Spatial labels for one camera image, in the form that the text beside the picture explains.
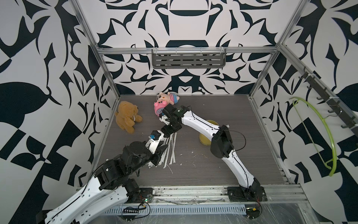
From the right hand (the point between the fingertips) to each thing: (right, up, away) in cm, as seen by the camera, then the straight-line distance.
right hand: (168, 130), depth 92 cm
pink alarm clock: (-7, +16, +7) cm, 18 cm away
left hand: (0, -1, -25) cm, 25 cm away
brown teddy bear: (-25, +9, -5) cm, 27 cm away
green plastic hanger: (+71, -5, -34) cm, 79 cm away
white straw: (-2, -14, -4) cm, 15 cm away
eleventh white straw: (+4, -11, -1) cm, 12 cm away
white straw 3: (+2, -12, -2) cm, 12 cm away
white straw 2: (0, -13, -3) cm, 14 cm away
